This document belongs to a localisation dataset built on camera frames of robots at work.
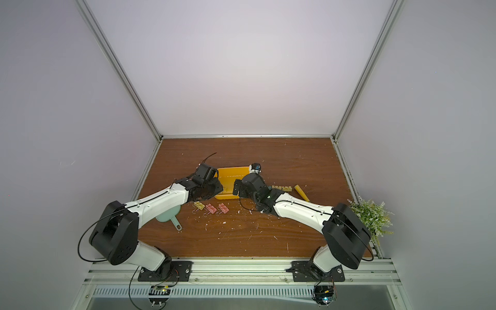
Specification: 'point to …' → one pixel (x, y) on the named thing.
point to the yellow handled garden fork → (298, 188)
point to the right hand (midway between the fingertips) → (241, 181)
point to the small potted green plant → (375, 217)
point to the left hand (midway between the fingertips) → (225, 186)
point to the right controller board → (323, 294)
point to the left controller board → (159, 294)
